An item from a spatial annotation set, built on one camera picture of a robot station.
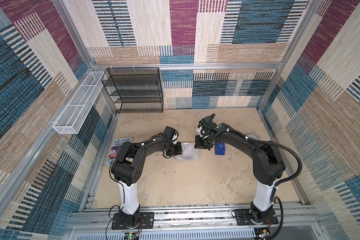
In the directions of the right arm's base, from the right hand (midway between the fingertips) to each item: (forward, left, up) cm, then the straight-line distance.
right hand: (198, 148), depth 90 cm
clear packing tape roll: (+12, -39, -5) cm, 41 cm away
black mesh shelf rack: (+42, +43, +12) cm, 61 cm away
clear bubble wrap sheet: (-1, +5, -4) cm, 6 cm away
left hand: (+1, +8, -7) cm, 11 cm away
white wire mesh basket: (+1, +61, +26) cm, 67 cm away
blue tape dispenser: (0, -14, -2) cm, 14 cm away
